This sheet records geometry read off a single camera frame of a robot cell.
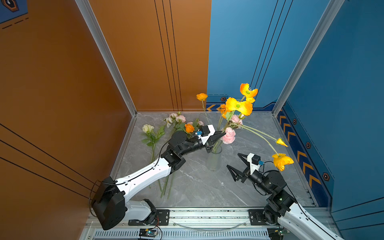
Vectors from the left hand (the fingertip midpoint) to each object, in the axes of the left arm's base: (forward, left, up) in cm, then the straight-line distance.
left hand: (224, 131), depth 61 cm
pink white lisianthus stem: (+32, +24, -31) cm, 50 cm away
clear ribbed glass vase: (+2, +2, -27) cm, 27 cm away
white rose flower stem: (+28, +46, -35) cm, 64 cm away
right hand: (-4, -6, -18) cm, 19 cm away
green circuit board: (-31, +34, -39) cm, 61 cm away
